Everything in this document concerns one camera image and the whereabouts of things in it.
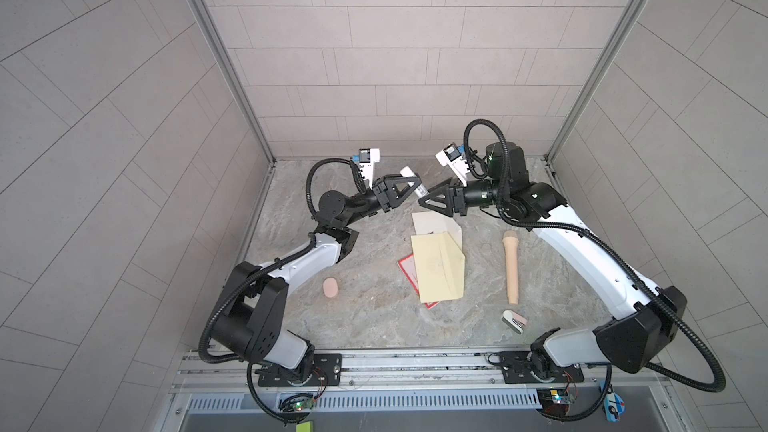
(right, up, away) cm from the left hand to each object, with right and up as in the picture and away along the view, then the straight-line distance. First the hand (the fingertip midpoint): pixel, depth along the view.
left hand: (422, 185), depth 64 cm
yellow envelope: (+7, -25, +25) cm, 36 cm away
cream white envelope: (+4, -13, +35) cm, 37 cm away
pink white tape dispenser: (+25, -36, +13) cm, 46 cm away
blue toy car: (+43, -49, +1) cm, 65 cm away
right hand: (+1, -4, 0) cm, 4 cm away
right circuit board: (+31, -50, +4) cm, 59 cm away
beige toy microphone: (+29, -17, +25) cm, 41 cm away
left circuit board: (-28, -48, +1) cm, 55 cm away
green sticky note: (-25, -52, -1) cm, 57 cm away
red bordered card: (-2, -25, +25) cm, 35 cm away
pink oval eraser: (-24, -29, +19) cm, 42 cm away
